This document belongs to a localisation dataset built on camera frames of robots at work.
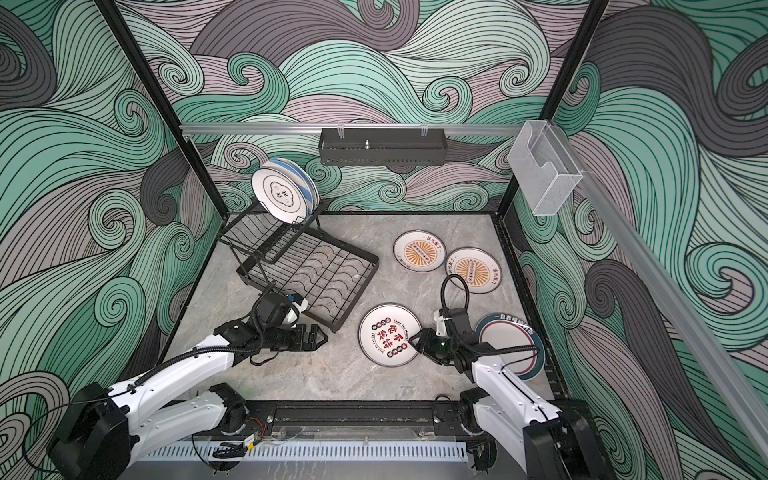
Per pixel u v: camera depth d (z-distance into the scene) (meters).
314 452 0.76
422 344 0.75
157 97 0.86
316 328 0.74
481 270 1.03
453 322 0.67
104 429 0.39
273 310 0.64
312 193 0.83
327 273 1.01
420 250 1.08
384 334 0.88
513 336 0.86
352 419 0.74
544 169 0.80
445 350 0.71
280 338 0.69
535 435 0.42
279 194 0.87
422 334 0.80
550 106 0.87
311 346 0.71
